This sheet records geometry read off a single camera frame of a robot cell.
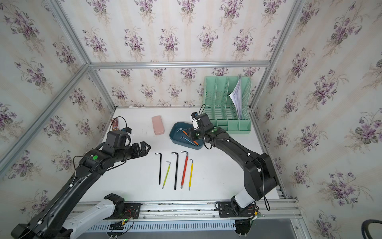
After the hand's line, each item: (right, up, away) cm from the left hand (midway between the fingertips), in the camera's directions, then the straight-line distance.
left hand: (145, 149), depth 73 cm
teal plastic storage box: (+14, +5, +31) cm, 35 cm away
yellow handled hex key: (+23, -17, +14) cm, 32 cm away
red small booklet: (-34, +11, +34) cm, 49 cm away
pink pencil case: (-2, +11, +35) cm, 37 cm away
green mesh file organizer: (+48, +25, +48) cm, 72 cm away
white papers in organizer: (+51, +30, +19) cm, 62 cm away
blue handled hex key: (+17, +3, +28) cm, 33 cm away
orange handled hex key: (+17, +6, +31) cm, 36 cm away
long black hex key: (+14, -15, +14) cm, 25 cm away
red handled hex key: (+19, -15, +15) cm, 28 cm away
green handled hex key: (+8, -17, +13) cm, 23 cm away
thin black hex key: (+3, -7, +20) cm, 21 cm away
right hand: (+23, +8, +13) cm, 28 cm away
